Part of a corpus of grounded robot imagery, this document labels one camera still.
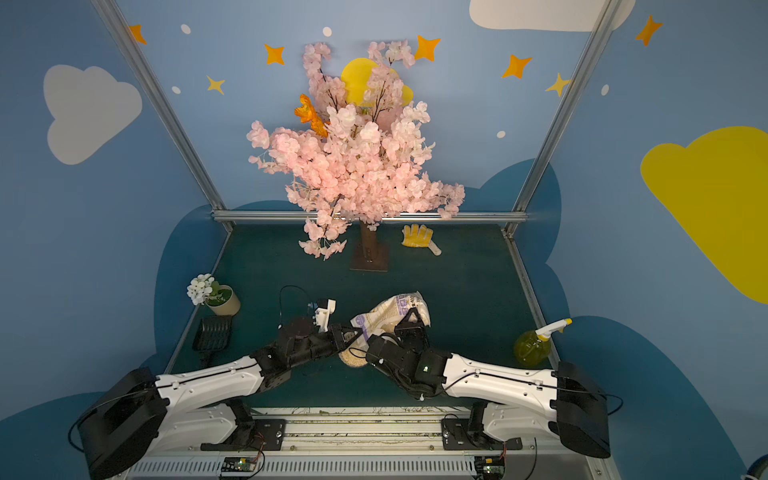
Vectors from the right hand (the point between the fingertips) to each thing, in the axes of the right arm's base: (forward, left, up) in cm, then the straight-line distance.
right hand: (425, 308), depth 76 cm
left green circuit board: (-34, +44, -21) cm, 60 cm away
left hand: (-4, +16, -6) cm, 17 cm away
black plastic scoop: (-3, +65, -19) cm, 67 cm away
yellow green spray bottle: (-4, -30, -12) cm, 33 cm away
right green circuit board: (-31, -18, -22) cm, 42 cm away
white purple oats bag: (-2, +10, -1) cm, 10 cm away
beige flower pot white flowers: (+7, +63, -13) cm, 65 cm away
